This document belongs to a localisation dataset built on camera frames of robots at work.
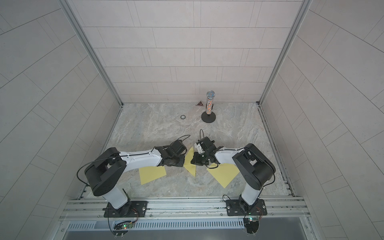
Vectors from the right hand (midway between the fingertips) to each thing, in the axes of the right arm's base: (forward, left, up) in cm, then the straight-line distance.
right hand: (191, 162), depth 88 cm
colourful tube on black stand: (+32, -14, +2) cm, 35 cm away
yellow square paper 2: (-8, -18, 0) cm, 20 cm away
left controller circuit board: (-30, +32, +3) cm, 44 cm away
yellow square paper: (-6, +24, +2) cm, 25 cm away
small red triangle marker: (+46, -8, +3) cm, 47 cm away
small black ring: (+34, +5, +3) cm, 35 cm away
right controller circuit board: (-32, -26, +2) cm, 41 cm away
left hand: (+2, +4, -1) cm, 5 cm away
